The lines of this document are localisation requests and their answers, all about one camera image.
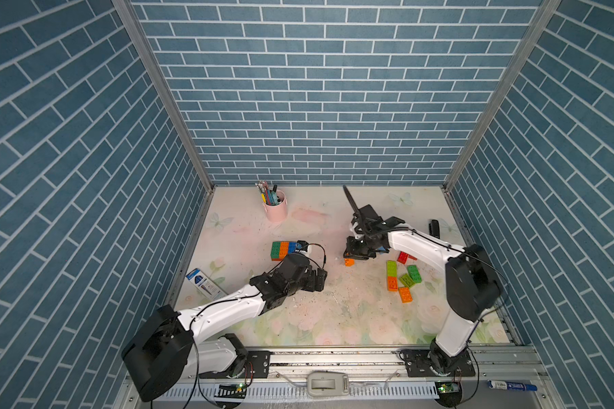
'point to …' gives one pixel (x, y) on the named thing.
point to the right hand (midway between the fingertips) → (346, 254)
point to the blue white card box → (205, 284)
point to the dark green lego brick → (275, 250)
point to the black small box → (434, 228)
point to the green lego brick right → (414, 273)
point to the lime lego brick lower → (391, 268)
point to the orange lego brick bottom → (405, 295)
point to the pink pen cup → (276, 213)
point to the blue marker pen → (511, 385)
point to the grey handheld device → (327, 383)
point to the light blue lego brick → (382, 248)
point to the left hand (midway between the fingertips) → (324, 275)
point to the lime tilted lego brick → (407, 280)
